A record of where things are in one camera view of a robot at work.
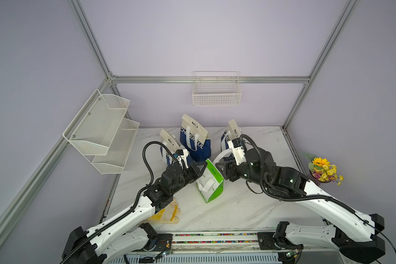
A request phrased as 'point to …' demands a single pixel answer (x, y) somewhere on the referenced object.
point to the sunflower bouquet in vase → (320, 169)
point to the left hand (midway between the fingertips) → (207, 165)
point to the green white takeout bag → (210, 185)
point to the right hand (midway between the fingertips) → (223, 164)
